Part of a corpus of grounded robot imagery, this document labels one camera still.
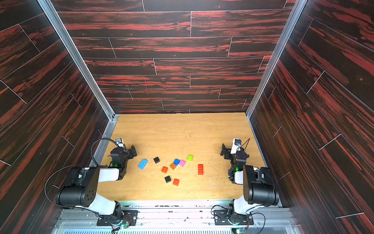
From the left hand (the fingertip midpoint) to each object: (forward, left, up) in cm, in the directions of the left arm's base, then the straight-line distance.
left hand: (127, 146), depth 95 cm
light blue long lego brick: (-10, -11, -5) cm, 16 cm away
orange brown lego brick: (-11, -31, -5) cm, 33 cm away
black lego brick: (-7, -20, -5) cm, 22 cm away
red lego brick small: (-12, -26, -6) cm, 29 cm away
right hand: (+2, -70, +2) cm, 70 cm away
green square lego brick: (-4, -42, -6) cm, 42 cm away
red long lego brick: (-12, -49, -5) cm, 50 cm away
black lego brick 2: (-19, -28, -6) cm, 35 cm away
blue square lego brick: (-7, -33, -5) cm, 34 cm away
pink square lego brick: (-8, -37, -6) cm, 38 cm away
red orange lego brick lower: (-20, -34, -5) cm, 40 cm away
